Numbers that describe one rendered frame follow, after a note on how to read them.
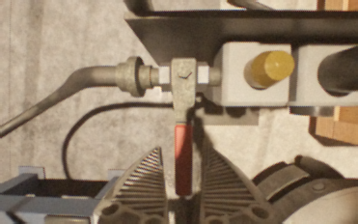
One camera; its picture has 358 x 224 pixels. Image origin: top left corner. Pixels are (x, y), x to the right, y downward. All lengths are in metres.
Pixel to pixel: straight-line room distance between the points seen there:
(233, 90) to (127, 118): 0.57
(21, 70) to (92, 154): 0.53
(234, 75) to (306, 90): 0.09
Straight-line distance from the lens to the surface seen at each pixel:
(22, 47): 1.02
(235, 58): 0.19
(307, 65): 0.23
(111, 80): 0.20
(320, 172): 0.77
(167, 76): 0.18
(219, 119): 0.65
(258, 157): 0.77
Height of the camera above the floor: 0.63
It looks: 85 degrees down
